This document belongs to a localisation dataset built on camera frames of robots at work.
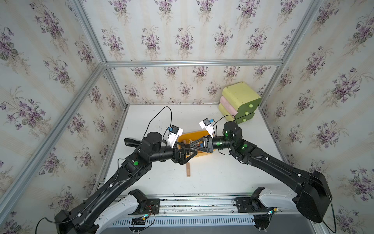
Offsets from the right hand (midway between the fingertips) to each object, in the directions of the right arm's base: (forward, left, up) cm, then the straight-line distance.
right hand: (193, 147), depth 64 cm
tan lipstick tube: (0, +2, -28) cm, 28 cm away
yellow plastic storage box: (+21, +1, -23) cm, 31 cm away
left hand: (-3, 0, 0) cm, 3 cm away
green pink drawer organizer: (+38, -30, -8) cm, 49 cm away
